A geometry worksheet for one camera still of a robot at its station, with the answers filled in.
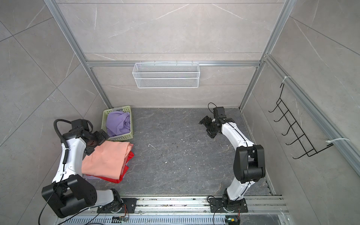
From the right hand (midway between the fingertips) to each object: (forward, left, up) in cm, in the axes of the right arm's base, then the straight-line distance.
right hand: (202, 125), depth 92 cm
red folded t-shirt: (-15, +47, -11) cm, 51 cm away
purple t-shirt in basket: (+10, +62, -7) cm, 63 cm away
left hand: (-12, +62, +5) cm, 63 cm away
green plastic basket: (-1, +51, -8) cm, 52 cm away
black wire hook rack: (-30, -41, +19) cm, 54 cm away
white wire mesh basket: (+34, +24, +16) cm, 45 cm away
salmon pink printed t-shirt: (-21, +58, -4) cm, 62 cm away
